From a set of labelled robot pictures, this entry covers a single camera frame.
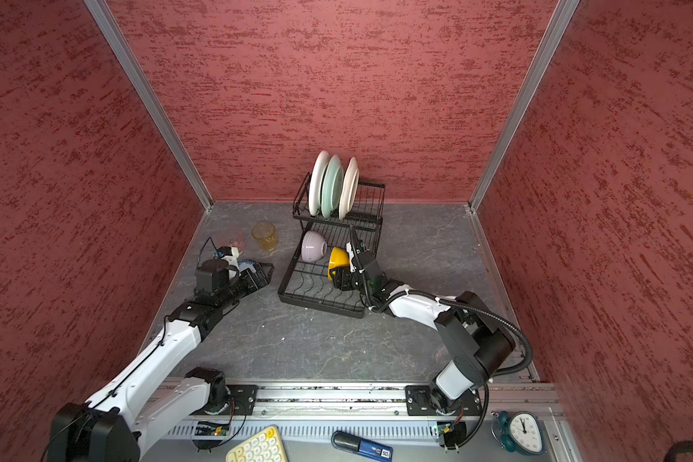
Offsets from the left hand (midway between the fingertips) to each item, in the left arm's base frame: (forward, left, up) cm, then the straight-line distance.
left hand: (264, 276), depth 83 cm
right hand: (+3, -21, -4) cm, 22 cm away
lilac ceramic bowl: (+14, -13, -3) cm, 19 cm away
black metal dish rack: (+5, -11, -13) cm, 17 cm away
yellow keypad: (-40, -6, -11) cm, 42 cm away
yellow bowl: (+7, -22, +1) cm, 23 cm away
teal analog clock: (-36, -67, -9) cm, 77 cm away
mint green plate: (+18, -20, +20) cm, 34 cm away
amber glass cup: (+22, +6, -8) cm, 24 cm away
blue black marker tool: (-39, -26, -8) cm, 47 cm away
